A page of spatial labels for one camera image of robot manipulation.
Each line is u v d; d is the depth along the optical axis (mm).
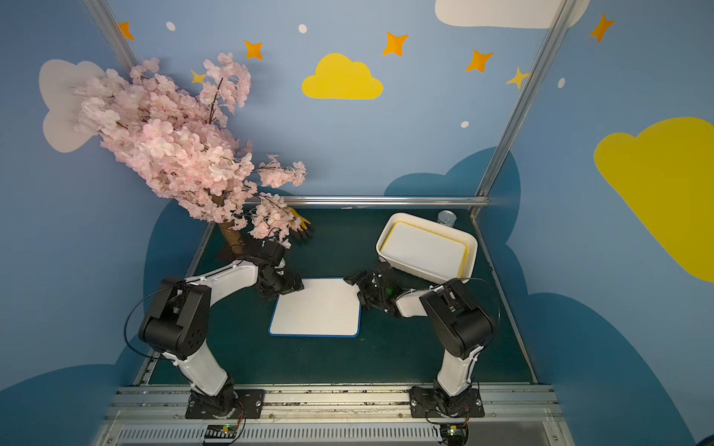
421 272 957
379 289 775
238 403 727
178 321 478
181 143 581
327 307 914
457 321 499
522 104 867
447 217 1116
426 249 1076
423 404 744
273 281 795
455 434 733
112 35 719
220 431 730
